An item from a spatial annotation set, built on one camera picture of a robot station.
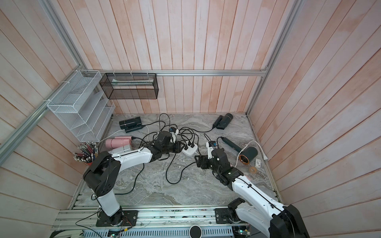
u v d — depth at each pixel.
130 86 1.05
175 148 0.80
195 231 0.66
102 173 0.48
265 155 1.00
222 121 1.10
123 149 0.93
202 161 0.72
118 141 0.96
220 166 0.61
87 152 0.83
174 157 0.89
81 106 0.72
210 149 0.74
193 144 0.97
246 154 0.90
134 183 0.86
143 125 1.11
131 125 1.08
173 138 0.74
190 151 0.96
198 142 1.01
